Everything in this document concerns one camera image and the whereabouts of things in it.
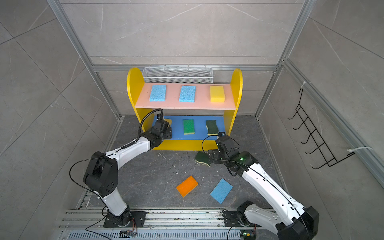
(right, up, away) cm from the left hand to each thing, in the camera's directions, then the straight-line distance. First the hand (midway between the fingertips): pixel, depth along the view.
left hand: (164, 126), depth 92 cm
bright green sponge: (+15, 0, +1) cm, 16 cm away
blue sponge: (+35, -36, -10) cm, 51 cm away
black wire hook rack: (+75, -10, -29) cm, 81 cm away
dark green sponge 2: (+31, -2, -1) cm, 31 cm away
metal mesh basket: (+8, +35, +6) cm, 36 cm away
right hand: (+32, -13, -14) cm, 37 cm away
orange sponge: (+15, -34, -9) cm, 38 cm away
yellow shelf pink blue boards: (+24, +10, +31) cm, 41 cm away
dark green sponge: (+25, -20, +4) cm, 32 cm away
